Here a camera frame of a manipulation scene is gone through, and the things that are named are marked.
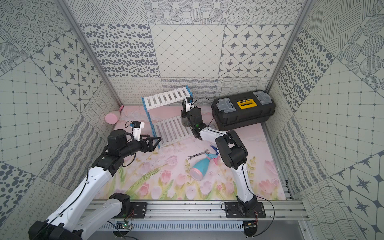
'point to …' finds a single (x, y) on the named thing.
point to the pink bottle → (112, 117)
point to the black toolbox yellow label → (230, 112)
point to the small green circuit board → (122, 225)
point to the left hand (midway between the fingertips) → (152, 133)
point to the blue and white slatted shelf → (171, 130)
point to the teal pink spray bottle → (197, 171)
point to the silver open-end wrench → (205, 151)
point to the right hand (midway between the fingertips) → (185, 102)
